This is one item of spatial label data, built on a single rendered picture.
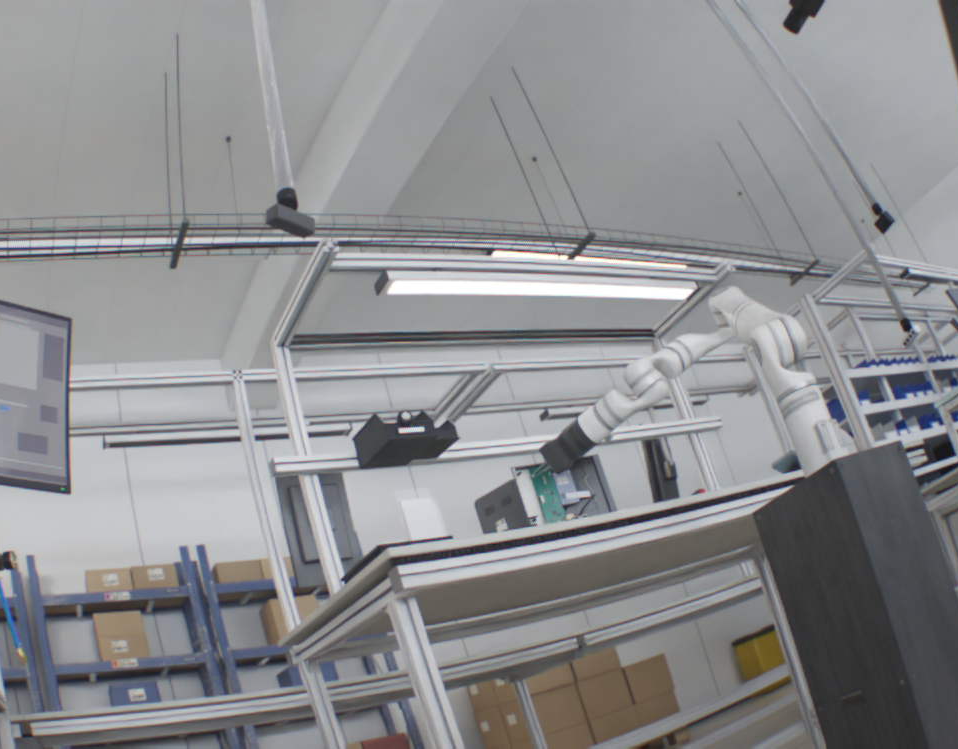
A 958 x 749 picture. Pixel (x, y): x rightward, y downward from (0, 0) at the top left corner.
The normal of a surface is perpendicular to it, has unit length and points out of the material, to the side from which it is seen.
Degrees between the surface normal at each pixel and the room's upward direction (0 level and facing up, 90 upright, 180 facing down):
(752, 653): 90
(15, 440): 101
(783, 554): 90
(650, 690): 90
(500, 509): 90
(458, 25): 180
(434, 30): 180
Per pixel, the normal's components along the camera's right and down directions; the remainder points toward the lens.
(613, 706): 0.45, -0.49
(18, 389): 0.81, -0.28
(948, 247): -0.84, 0.04
